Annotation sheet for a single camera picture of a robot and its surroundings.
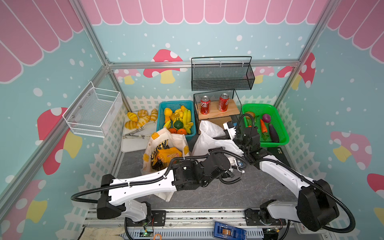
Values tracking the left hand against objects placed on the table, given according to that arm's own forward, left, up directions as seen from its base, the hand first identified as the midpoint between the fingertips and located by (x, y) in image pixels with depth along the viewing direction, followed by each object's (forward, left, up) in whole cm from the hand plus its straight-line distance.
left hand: (223, 157), depth 64 cm
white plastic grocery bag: (+15, +6, -3) cm, 17 cm away
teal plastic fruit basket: (+56, +29, -22) cm, 67 cm away
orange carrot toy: (+37, -36, -26) cm, 58 cm away
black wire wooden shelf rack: (+47, 0, -13) cm, 49 cm away
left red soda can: (+37, +7, -4) cm, 38 cm away
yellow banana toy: (+37, +33, -24) cm, 55 cm away
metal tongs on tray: (+31, +59, -28) cm, 72 cm away
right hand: (+13, +3, -6) cm, 14 cm away
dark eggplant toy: (+33, -42, -27) cm, 60 cm away
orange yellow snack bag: (+8, +29, -14) cm, 33 cm away
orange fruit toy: (+30, +22, -21) cm, 43 cm away
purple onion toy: (+47, -40, -25) cm, 66 cm away
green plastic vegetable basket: (+55, -37, -24) cm, 71 cm away
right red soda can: (+40, -4, -4) cm, 41 cm away
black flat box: (+20, -41, -27) cm, 53 cm away
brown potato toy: (+53, -31, -26) cm, 67 cm away
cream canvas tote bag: (+17, +23, -13) cm, 32 cm away
